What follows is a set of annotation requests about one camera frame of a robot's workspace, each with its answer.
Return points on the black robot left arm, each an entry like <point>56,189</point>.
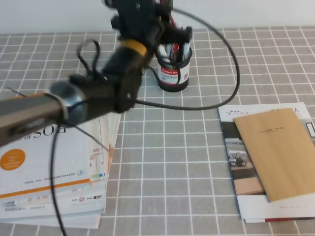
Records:
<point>81,98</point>

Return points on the black mesh pen holder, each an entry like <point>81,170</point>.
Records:
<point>172,76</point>

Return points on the grey checked tablecloth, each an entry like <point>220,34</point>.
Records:
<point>170,174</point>

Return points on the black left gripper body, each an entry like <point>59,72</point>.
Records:
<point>143,24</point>

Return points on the white marker black cap left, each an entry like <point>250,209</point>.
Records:
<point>162,53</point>

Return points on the white Agilex brochure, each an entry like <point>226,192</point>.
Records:
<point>251,197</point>

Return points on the white ROS textbook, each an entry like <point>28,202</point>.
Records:
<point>25,163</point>

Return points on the tan classic note notebook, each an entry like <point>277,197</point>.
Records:
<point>281,151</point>

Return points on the lower brochure red edge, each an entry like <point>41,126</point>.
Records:
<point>262,220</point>

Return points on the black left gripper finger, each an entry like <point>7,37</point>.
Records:
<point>173,35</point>

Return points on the red marker black cap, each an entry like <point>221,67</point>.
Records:
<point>177,53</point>

